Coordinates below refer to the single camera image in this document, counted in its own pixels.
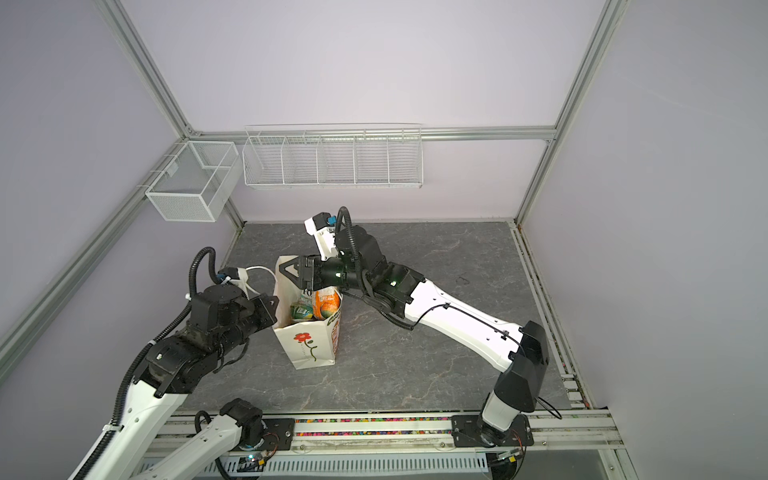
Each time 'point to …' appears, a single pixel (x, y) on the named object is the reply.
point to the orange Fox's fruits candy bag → (327, 301)
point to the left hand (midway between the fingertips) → (279, 304)
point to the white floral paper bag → (302, 345)
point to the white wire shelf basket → (334, 156)
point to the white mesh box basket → (202, 179)
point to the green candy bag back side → (303, 309)
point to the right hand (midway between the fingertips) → (284, 271)
